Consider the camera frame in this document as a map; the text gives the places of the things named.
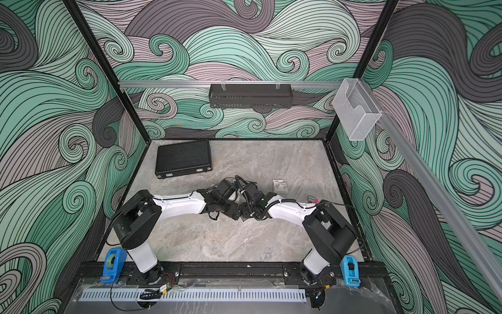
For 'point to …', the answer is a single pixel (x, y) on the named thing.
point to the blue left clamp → (114, 262)
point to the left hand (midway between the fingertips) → (236, 206)
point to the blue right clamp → (350, 267)
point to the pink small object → (312, 199)
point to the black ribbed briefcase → (176, 160)
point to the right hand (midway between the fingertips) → (244, 213)
